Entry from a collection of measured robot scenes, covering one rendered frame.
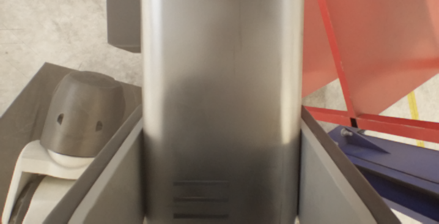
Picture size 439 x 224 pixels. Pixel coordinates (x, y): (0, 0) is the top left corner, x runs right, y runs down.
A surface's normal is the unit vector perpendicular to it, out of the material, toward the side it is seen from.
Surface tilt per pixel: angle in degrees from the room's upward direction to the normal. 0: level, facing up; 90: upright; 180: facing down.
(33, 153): 58
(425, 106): 0
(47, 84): 0
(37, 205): 35
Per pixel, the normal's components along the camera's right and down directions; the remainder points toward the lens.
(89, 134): 0.61, 0.18
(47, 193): 0.41, -0.73
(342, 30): 0.36, 0.06
